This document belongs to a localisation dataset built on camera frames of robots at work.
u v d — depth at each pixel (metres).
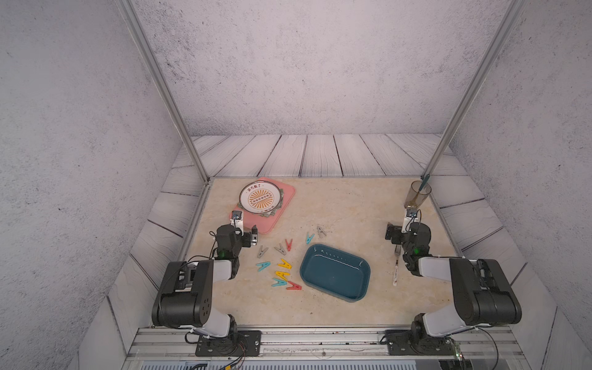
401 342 0.73
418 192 1.02
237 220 0.80
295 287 0.85
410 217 0.81
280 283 0.87
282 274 0.88
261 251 0.94
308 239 0.97
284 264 0.90
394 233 0.85
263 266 0.89
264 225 1.01
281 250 0.94
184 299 0.44
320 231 1.00
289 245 0.96
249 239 0.85
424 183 1.00
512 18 0.71
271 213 1.07
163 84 0.87
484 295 0.45
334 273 0.89
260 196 1.11
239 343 0.72
